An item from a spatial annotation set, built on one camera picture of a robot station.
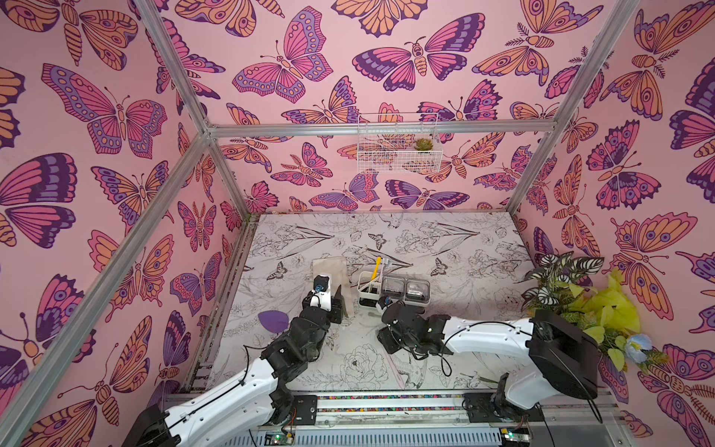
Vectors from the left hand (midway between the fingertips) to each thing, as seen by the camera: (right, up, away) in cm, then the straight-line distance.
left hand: (335, 283), depth 78 cm
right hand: (+13, -16, +7) cm, 22 cm away
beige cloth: (-2, +2, +26) cm, 26 cm away
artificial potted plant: (+61, 0, -3) cm, 61 cm away
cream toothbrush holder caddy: (+10, -4, +8) cm, 13 cm away
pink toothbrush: (+18, -27, +2) cm, 33 cm away
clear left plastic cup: (+18, -5, +20) cm, 28 cm away
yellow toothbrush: (+13, +6, +6) cm, 15 cm away
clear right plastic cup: (+26, -5, +17) cm, 32 cm away
